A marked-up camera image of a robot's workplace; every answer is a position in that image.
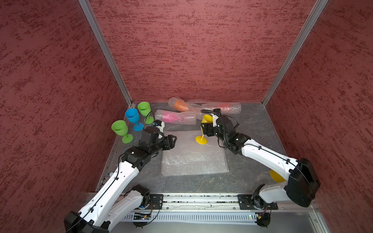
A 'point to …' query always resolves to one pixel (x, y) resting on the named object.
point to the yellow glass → (206, 119)
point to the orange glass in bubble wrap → (181, 105)
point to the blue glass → (133, 116)
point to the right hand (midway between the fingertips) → (206, 126)
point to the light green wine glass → (120, 128)
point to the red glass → (225, 108)
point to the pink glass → (175, 117)
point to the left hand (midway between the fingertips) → (171, 141)
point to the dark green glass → (144, 109)
